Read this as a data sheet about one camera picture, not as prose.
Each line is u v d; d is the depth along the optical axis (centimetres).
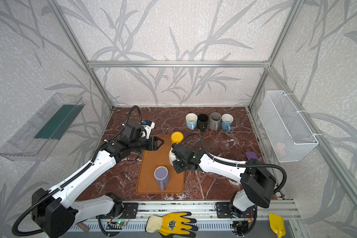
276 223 69
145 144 66
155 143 69
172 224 68
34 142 64
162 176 77
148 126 69
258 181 42
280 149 73
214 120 99
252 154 94
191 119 103
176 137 91
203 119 101
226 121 100
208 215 73
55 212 37
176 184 82
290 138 61
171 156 82
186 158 63
